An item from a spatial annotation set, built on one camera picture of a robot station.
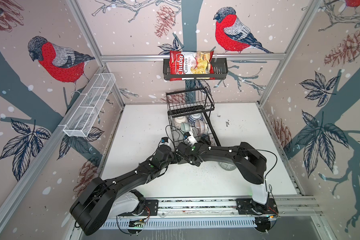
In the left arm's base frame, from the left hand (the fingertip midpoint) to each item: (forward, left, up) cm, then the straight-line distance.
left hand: (178, 152), depth 84 cm
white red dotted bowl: (+26, +1, -3) cm, 26 cm away
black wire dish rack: (+38, -6, -7) cm, 39 cm away
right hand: (+6, -14, +1) cm, 16 cm away
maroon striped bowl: (+18, -14, +1) cm, 23 cm away
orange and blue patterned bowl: (+27, -9, -2) cm, 29 cm away
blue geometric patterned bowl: (+9, -16, +3) cm, 18 cm away
